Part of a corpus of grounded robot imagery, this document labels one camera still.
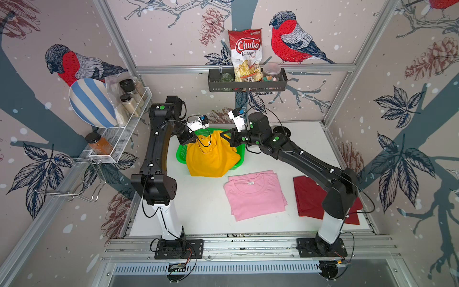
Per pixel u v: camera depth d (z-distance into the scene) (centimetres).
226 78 92
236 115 66
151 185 49
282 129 110
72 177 56
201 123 71
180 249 67
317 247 66
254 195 88
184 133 68
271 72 82
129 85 79
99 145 61
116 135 74
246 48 79
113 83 71
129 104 76
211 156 80
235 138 66
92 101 67
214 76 92
